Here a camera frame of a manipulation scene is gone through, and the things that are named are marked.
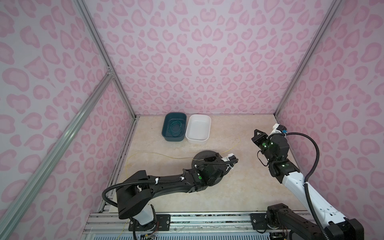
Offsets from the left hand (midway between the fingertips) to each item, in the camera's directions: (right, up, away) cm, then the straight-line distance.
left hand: (217, 151), depth 78 cm
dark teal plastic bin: (-28, +13, +35) cm, 46 cm away
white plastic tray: (-10, +11, +32) cm, 35 cm away
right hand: (+19, +12, -2) cm, 22 cm away
